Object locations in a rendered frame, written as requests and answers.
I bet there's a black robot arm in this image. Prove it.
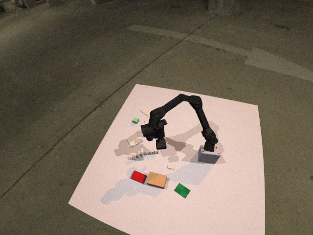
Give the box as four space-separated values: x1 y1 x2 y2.
140 94 218 152

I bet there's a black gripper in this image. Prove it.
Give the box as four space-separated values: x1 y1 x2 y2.
155 131 167 150

